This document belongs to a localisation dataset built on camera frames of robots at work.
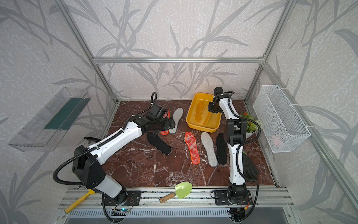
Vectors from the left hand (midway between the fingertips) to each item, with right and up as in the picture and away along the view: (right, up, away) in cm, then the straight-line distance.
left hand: (170, 125), depth 82 cm
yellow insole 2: (+28, +2, +20) cm, 34 cm away
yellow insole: (+20, +12, +33) cm, 40 cm away
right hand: (+28, +10, +24) cm, 38 cm away
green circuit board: (-22, -42, -12) cm, 49 cm away
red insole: (-6, -7, +16) cm, 19 cm away
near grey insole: (+24, -12, +14) cm, 30 cm away
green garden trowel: (+7, -36, -6) cm, 37 cm away
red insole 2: (+12, -12, +14) cm, 22 cm away
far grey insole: (+2, +6, +28) cm, 29 cm away
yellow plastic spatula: (-49, -40, -12) cm, 65 cm away
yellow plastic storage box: (+12, 0, +19) cm, 22 cm away
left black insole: (-12, -12, +14) cm, 22 cm away
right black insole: (+33, -17, +9) cm, 38 cm away
